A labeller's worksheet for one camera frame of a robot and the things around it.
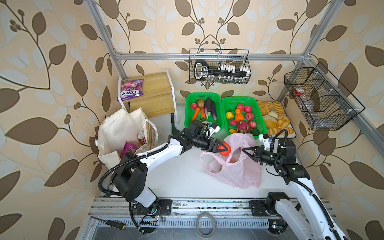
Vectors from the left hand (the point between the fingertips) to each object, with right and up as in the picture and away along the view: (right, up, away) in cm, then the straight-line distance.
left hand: (225, 149), depth 72 cm
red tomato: (0, -2, -1) cm, 2 cm away
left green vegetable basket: (-17, +31, +44) cm, 57 cm away
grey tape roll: (-9, -34, +3) cm, 35 cm away
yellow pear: (+9, +7, +24) cm, 26 cm away
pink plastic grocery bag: (+6, -9, -1) cm, 11 cm away
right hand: (+9, -2, +1) cm, 9 cm away
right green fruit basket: (+11, +26, +42) cm, 51 cm away
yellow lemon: (+10, +18, +36) cm, 42 cm away
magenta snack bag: (-51, -1, +9) cm, 52 cm away
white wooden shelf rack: (-41, +28, +31) cm, 59 cm away
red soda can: (-48, +4, +19) cm, 52 cm away
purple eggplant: (-1, +21, +40) cm, 46 cm away
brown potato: (-11, +27, +43) cm, 52 cm away
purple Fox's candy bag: (-50, +31, +9) cm, 60 cm away
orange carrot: (-14, +21, +42) cm, 48 cm away
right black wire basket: (+50, +22, +1) cm, 55 cm away
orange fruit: (+16, +17, +33) cm, 41 cm away
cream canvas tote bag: (-59, +7, +9) cm, 60 cm away
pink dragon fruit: (+16, +9, +24) cm, 30 cm away
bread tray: (+43, +15, +33) cm, 56 cm away
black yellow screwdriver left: (-53, -35, -2) cm, 64 cm away
